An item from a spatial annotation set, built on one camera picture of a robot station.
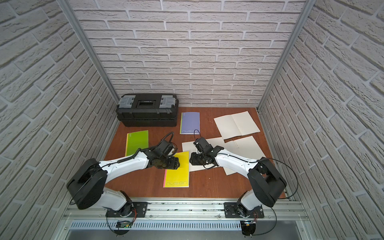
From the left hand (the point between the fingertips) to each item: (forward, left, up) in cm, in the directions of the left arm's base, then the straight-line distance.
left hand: (177, 163), depth 86 cm
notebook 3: (+20, +32, -7) cm, 38 cm away
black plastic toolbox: (+31, +18, +13) cm, 38 cm away
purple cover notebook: (+33, -7, -2) cm, 33 cm away
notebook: (+32, -42, -3) cm, 53 cm away
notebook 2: (+13, -45, -3) cm, 47 cm away
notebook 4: (-7, -1, -2) cm, 8 cm away
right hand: (+1, -9, +2) cm, 10 cm away
